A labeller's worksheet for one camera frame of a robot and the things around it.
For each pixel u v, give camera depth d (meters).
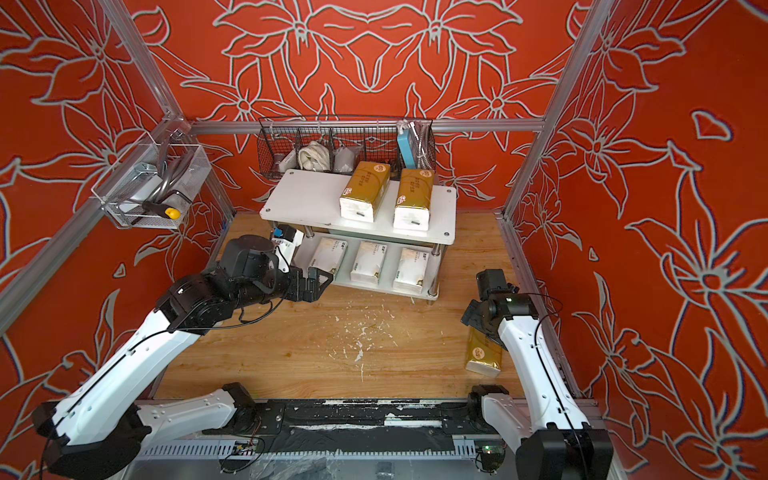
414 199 0.67
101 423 0.38
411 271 0.90
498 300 0.54
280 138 0.95
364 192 0.69
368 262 0.92
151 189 0.70
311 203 0.76
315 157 0.88
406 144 0.84
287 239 0.55
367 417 0.74
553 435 0.38
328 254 0.95
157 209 0.63
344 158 0.94
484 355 0.76
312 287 0.55
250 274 0.46
